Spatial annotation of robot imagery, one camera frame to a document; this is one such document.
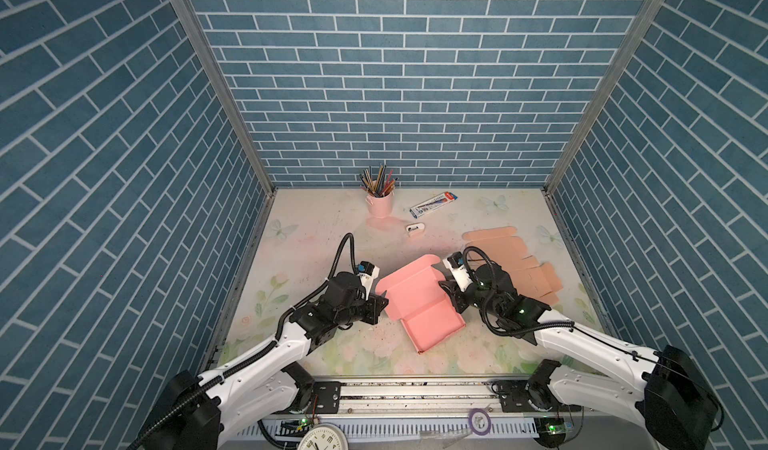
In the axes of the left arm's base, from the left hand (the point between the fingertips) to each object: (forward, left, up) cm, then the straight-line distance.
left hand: (389, 303), depth 80 cm
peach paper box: (+12, -46, -9) cm, 49 cm away
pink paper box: (+3, -7, -1) cm, 8 cm away
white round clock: (-28, +14, -6) cm, 32 cm away
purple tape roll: (-25, -24, -9) cm, 36 cm away
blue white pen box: (+44, -17, -9) cm, 48 cm away
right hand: (+6, -14, +4) cm, 16 cm away
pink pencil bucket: (+38, +4, -3) cm, 38 cm away
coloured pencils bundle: (+45, +2, +1) cm, 45 cm away
